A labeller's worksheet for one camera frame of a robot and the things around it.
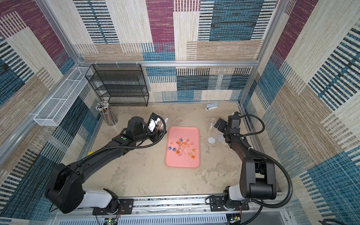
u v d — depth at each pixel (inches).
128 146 23.5
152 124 28.2
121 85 43.1
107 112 38.1
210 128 40.2
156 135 28.3
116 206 27.7
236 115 31.3
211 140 38.1
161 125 24.2
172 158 36.2
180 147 37.1
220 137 39.1
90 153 19.8
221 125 32.5
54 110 28.1
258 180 17.0
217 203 28.9
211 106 45.6
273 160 17.3
